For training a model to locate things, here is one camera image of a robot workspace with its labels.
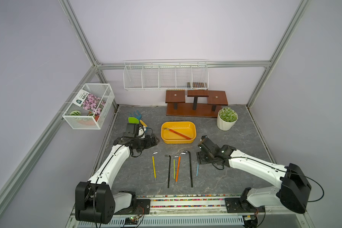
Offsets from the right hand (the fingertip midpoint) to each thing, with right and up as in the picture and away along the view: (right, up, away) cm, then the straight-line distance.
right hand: (201, 155), depth 83 cm
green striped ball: (-66, +25, -13) cm, 71 cm away
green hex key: (-16, -7, +4) cm, 18 cm away
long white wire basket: (-22, +53, +15) cm, 59 cm away
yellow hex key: (-28, -8, +3) cm, 30 cm away
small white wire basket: (-60, +21, -11) cm, 65 cm away
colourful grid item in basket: (0, +46, +16) cm, 48 cm away
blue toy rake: (-45, +24, +32) cm, 60 cm away
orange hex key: (-13, -8, +3) cm, 16 cm away
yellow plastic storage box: (-7, +14, +22) cm, 27 cm away
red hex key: (-20, +14, +21) cm, 32 cm away
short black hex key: (-19, -10, +3) cm, 22 cm away
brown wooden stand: (+8, +33, +22) cm, 40 cm away
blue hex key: (-2, -9, +3) cm, 10 cm away
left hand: (-28, +7, -1) cm, 29 cm away
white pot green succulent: (+20, +22, +13) cm, 32 cm away
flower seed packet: (-60, +30, -7) cm, 68 cm away
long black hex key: (-8, 0, +10) cm, 13 cm away
